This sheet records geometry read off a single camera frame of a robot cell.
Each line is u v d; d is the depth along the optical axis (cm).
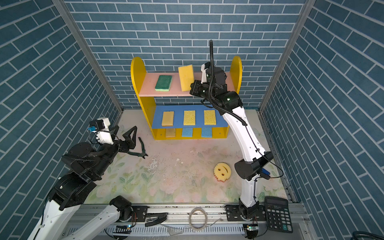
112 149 50
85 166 40
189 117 96
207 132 104
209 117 96
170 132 103
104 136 48
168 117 95
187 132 105
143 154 94
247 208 63
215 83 49
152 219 72
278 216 72
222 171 85
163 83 75
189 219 72
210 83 50
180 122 94
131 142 53
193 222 72
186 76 68
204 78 60
